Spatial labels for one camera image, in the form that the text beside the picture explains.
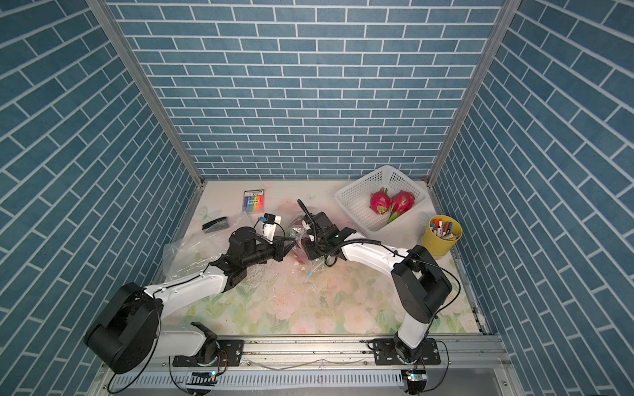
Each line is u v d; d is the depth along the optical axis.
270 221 0.74
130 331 0.42
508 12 0.71
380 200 1.02
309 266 0.81
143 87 0.86
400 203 1.02
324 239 0.68
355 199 1.11
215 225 0.99
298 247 0.80
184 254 0.94
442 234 0.91
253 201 1.12
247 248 0.66
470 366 0.74
